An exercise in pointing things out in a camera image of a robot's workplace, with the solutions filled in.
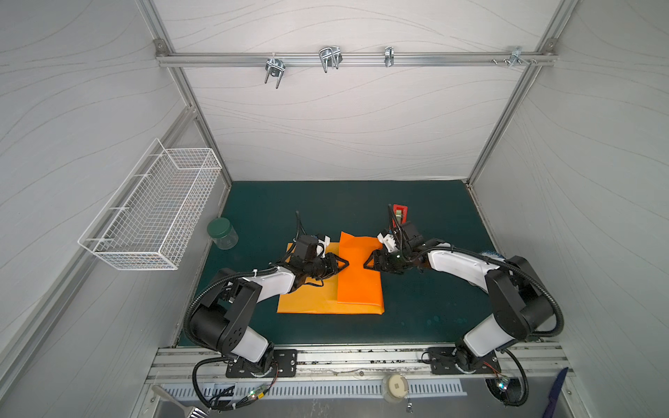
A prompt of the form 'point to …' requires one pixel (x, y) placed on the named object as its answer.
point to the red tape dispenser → (401, 213)
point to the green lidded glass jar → (221, 231)
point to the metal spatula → (191, 411)
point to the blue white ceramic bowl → (493, 254)
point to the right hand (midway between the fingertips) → (375, 261)
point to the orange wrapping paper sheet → (357, 289)
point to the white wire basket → (152, 217)
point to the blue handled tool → (554, 393)
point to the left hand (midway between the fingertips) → (350, 263)
